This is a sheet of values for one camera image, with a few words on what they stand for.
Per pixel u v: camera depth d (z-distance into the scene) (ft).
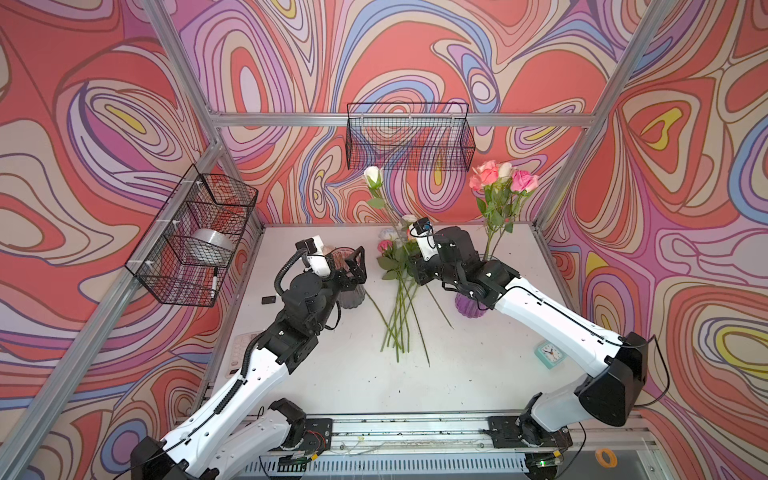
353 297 3.03
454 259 1.80
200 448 1.29
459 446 2.38
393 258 3.52
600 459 2.27
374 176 2.51
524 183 2.31
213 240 2.41
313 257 1.89
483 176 2.35
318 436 2.37
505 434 2.41
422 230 2.09
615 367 1.33
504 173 2.46
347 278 1.99
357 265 2.02
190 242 2.26
